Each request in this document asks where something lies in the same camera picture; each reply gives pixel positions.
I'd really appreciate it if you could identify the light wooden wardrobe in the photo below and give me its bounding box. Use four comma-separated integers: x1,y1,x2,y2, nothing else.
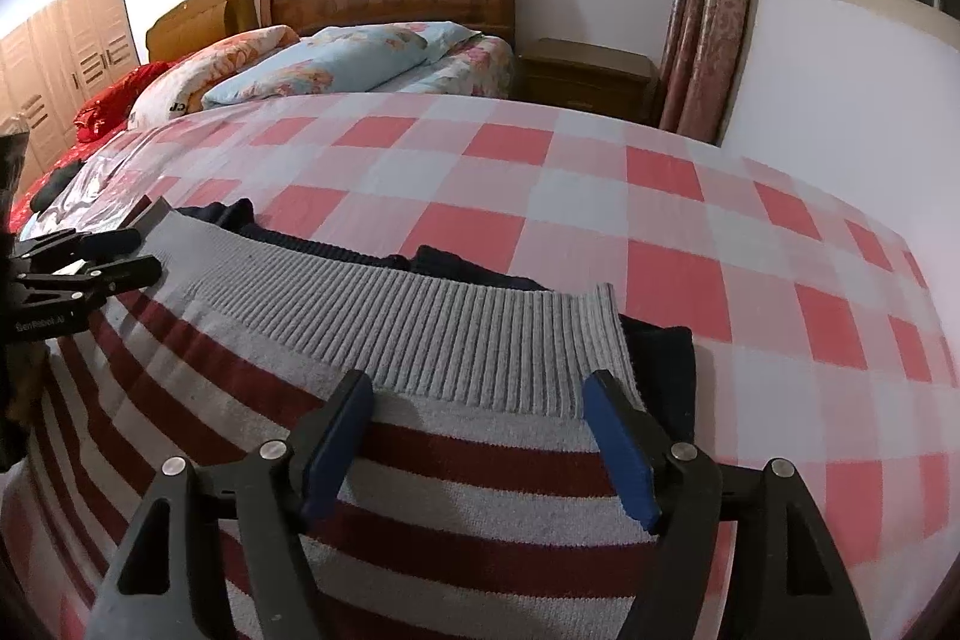
0,0,140,199

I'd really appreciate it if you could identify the light blue floral pillow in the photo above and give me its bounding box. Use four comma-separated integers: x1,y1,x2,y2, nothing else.
202,21,485,109

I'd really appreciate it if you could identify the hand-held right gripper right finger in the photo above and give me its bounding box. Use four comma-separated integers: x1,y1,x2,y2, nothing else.
583,370,871,640

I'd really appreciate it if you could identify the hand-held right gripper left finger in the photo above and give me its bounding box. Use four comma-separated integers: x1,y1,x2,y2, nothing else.
86,370,376,640

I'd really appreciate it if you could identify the floral mattress sheet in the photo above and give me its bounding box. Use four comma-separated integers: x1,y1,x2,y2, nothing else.
375,34,518,100

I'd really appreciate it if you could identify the orange floral pillow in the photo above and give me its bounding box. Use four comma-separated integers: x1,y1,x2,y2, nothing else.
126,25,301,131

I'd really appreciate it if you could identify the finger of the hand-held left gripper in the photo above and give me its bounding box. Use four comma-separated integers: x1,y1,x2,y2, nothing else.
15,227,143,270
15,256,162,305

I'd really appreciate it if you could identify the small wooden headboard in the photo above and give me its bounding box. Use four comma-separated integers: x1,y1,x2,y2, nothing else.
145,0,260,62

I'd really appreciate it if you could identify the black cloth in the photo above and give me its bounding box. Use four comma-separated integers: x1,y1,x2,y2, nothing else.
34,160,83,210

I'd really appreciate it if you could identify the wooden nightstand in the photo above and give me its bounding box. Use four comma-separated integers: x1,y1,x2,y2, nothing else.
517,38,661,127

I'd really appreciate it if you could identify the red grey striped sweater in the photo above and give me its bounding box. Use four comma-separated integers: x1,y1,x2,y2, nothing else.
0,199,698,640

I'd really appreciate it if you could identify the pink checked bed sheet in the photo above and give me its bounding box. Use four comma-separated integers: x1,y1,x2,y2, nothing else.
15,92,960,640

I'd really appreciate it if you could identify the red blanket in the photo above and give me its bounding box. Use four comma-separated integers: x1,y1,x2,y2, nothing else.
7,61,173,214

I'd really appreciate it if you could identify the clear plastic bag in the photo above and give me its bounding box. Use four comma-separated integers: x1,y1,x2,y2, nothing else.
34,156,143,230

